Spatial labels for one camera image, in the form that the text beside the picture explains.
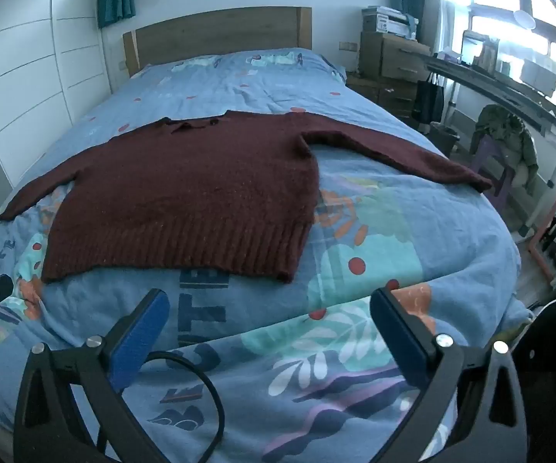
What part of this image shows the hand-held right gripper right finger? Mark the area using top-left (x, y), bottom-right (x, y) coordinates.
top-left (370, 287), bottom-right (528, 463)

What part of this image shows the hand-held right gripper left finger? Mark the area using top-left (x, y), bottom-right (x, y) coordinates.
top-left (14, 288), bottom-right (171, 463)

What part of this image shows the maroon knit sweater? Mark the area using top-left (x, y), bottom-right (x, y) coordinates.
top-left (0, 110), bottom-right (495, 284)

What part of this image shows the purple chair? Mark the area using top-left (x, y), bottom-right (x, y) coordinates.
top-left (468, 132), bottom-right (517, 215)

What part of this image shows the dark trash bin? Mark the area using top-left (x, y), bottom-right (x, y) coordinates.
top-left (429, 122), bottom-right (461, 157)

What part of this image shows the olive jacket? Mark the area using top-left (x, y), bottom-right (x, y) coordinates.
top-left (473, 103), bottom-right (539, 189)

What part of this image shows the black bag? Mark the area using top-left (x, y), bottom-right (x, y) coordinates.
top-left (412, 72), bottom-right (447, 123)

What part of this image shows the white wardrobe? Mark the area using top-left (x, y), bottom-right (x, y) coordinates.
top-left (0, 0), bottom-right (136, 189)

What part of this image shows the dark desk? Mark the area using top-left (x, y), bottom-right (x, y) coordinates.
top-left (422, 51), bottom-right (556, 232)

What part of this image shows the wooden dresser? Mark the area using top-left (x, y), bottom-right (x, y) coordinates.
top-left (346, 31), bottom-right (433, 121)

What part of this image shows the blue printed blanket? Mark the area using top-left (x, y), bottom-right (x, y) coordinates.
top-left (0, 48), bottom-right (534, 463)

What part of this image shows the white printer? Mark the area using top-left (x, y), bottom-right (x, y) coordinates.
top-left (361, 6), bottom-right (419, 39)

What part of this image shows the wooden headboard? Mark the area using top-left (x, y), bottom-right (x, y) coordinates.
top-left (122, 7), bottom-right (313, 77)

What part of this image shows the black cable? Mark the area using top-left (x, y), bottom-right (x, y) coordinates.
top-left (95, 350), bottom-right (226, 463)

